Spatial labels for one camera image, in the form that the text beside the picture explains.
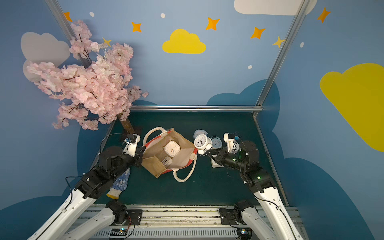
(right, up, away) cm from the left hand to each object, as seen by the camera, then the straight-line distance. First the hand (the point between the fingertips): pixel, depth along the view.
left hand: (143, 145), depth 71 cm
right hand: (+31, -2, -4) cm, 32 cm away
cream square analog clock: (+10, -5, +25) cm, 28 cm away
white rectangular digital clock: (+38, -15, +20) cm, 45 cm away
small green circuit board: (-13, -44, +3) cm, 46 cm away
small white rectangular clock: (+8, -12, +20) cm, 24 cm away
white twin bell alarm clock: (+28, +1, -1) cm, 29 cm away
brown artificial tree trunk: (-20, +9, +29) cm, 36 cm away
